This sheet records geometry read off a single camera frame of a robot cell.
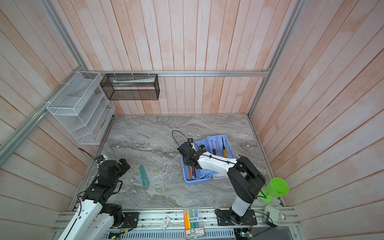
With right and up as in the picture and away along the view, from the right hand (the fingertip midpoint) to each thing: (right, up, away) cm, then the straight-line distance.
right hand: (190, 156), depth 92 cm
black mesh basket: (-43, +48, +13) cm, 65 cm away
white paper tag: (-13, -29, -20) cm, 37 cm away
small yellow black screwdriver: (+20, +4, -5) cm, 21 cm away
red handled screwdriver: (+1, -9, -2) cm, 9 cm away
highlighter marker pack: (+1, -29, -19) cm, 35 cm away
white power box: (+41, -24, -21) cm, 52 cm away
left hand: (-39, -3, -11) cm, 41 cm away
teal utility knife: (-27, -13, -5) cm, 30 cm away
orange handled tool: (0, -9, -1) cm, 9 cm away
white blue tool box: (+17, +7, -1) cm, 18 cm away
